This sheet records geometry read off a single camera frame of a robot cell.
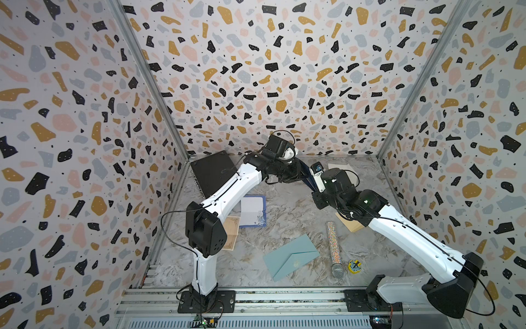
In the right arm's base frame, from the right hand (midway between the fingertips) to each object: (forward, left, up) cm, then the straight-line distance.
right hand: (316, 187), depth 75 cm
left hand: (+5, +2, +2) cm, 5 cm away
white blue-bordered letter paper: (+4, +27, -24) cm, 36 cm away
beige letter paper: (-4, +35, -25) cm, 43 cm away
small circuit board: (-39, +41, -27) cm, 62 cm away
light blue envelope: (-17, +9, -25) cm, 31 cm away
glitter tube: (-21, -9, -23) cm, 32 cm away
